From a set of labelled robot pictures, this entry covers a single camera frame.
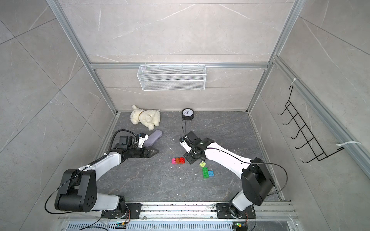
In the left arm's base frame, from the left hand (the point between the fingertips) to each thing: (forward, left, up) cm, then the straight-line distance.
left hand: (154, 149), depth 88 cm
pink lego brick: (-5, -12, -6) cm, 14 cm away
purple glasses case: (+12, +3, -6) cm, 14 cm away
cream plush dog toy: (+24, +6, +2) cm, 25 cm away
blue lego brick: (-13, -35, -7) cm, 38 cm away
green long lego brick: (-12, -31, -7) cm, 34 cm away
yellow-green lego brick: (-8, -30, -7) cm, 32 cm away
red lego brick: (-5, -17, -6) cm, 19 cm away
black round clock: (+35, -22, -6) cm, 41 cm away
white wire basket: (+46, -11, +21) cm, 52 cm away
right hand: (-5, -23, +1) cm, 23 cm away
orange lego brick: (-6, -14, -5) cm, 16 cm away
